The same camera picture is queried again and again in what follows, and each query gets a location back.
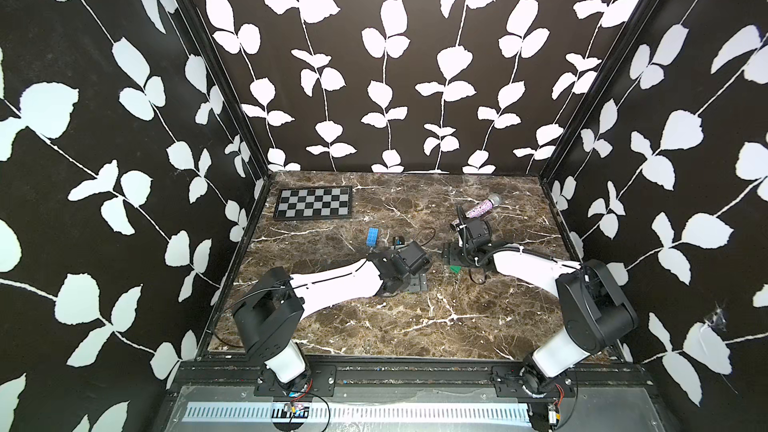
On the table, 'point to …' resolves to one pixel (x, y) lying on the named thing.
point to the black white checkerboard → (314, 203)
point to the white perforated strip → (369, 411)
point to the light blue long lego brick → (372, 236)
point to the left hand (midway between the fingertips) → (414, 276)
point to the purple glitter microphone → (492, 201)
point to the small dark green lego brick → (455, 268)
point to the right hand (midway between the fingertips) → (449, 249)
